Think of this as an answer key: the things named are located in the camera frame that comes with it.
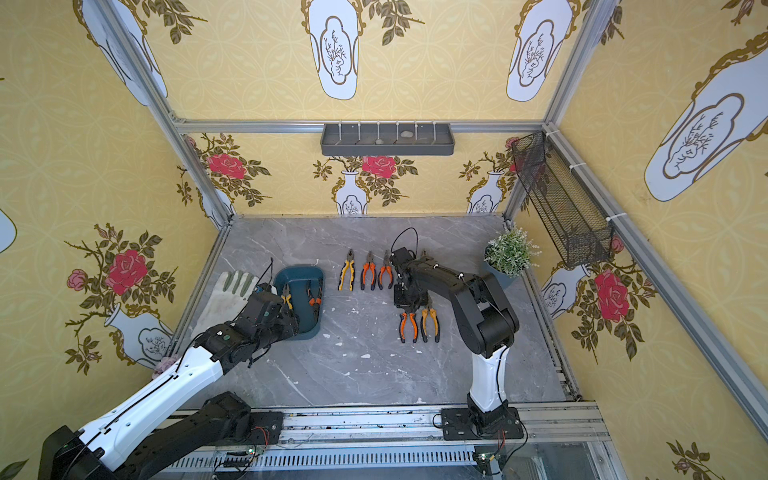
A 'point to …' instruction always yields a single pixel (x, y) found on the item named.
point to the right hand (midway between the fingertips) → (405, 306)
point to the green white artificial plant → (511, 251)
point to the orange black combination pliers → (402, 320)
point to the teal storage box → (296, 277)
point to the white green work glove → (226, 301)
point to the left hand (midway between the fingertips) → (297, 319)
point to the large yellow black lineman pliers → (435, 321)
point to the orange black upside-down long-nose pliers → (315, 302)
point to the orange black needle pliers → (364, 272)
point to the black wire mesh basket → (580, 234)
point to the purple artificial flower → (165, 363)
